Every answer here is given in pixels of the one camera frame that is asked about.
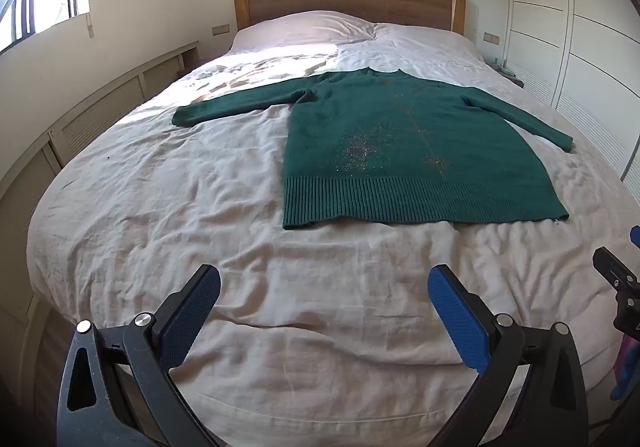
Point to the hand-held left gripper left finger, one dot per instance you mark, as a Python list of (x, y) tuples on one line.
[(192, 312)]

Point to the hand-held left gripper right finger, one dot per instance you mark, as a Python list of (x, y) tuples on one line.
[(460, 322)]

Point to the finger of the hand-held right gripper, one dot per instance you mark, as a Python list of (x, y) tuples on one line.
[(636, 235), (627, 292)]

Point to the green knit sweater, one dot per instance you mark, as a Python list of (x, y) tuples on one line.
[(400, 152)]

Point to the person's right hand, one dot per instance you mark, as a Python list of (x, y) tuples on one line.
[(629, 367)]

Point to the bed with beige sheet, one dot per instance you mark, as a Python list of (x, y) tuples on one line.
[(200, 202)]

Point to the nightstand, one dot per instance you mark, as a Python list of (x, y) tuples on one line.
[(511, 75)]

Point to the white wardrobe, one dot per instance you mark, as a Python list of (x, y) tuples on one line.
[(575, 27)]

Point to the slatted radiator cover cabinet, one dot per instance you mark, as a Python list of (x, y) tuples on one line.
[(100, 112)]

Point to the white pillow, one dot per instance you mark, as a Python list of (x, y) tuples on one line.
[(305, 29), (425, 39)]

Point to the window latch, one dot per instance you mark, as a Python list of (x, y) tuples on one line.
[(90, 27)]

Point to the wooden headboard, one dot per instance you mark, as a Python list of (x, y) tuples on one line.
[(350, 2)]

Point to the wall switch panel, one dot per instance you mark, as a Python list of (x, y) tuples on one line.
[(491, 37), (220, 30)]

